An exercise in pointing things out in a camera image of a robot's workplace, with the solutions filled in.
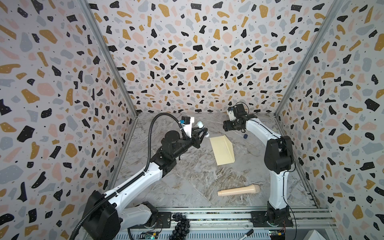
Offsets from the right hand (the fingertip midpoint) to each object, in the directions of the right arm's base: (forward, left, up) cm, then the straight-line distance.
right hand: (226, 121), depth 98 cm
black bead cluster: (-59, +24, -9) cm, 64 cm away
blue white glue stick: (-22, +16, +22) cm, 35 cm away
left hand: (-23, +14, +21) cm, 34 cm away
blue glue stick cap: (-3, -15, -12) cm, 19 cm away
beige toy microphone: (-40, -8, -12) cm, 43 cm away
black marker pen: (-60, -6, -13) cm, 62 cm away
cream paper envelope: (-13, +2, -14) cm, 19 cm away
